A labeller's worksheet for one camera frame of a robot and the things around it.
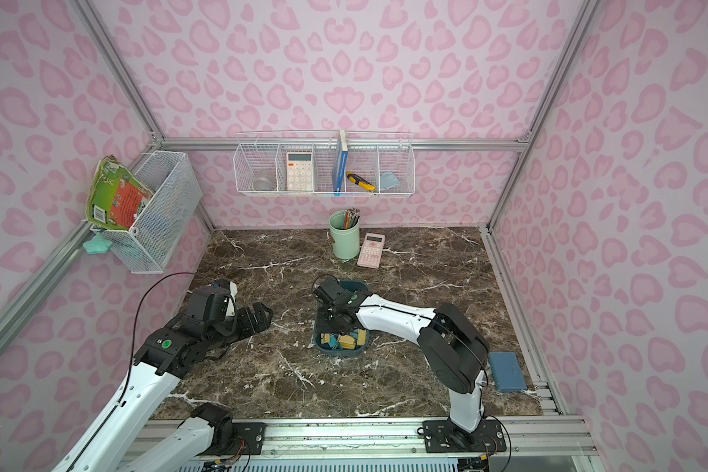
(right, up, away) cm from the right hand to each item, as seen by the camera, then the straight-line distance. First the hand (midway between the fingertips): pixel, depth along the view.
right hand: (321, 325), depth 87 cm
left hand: (-14, +6, -12) cm, 20 cm away
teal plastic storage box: (+3, -4, +1) cm, 5 cm away
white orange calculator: (-8, +47, +6) cm, 48 cm away
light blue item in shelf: (+21, +46, +14) cm, 53 cm away
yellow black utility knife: (+10, +46, +11) cm, 48 cm away
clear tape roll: (-20, +44, +9) cm, 49 cm away
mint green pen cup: (+6, +25, +18) cm, 31 cm away
